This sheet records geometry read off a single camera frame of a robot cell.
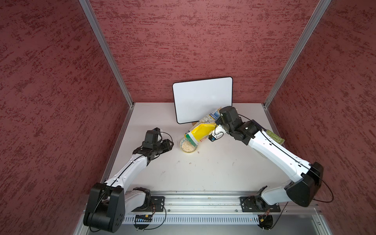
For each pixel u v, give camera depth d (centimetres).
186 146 91
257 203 66
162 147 75
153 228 68
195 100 102
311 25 77
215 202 76
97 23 77
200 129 74
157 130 79
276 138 97
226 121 58
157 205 74
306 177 40
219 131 68
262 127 106
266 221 71
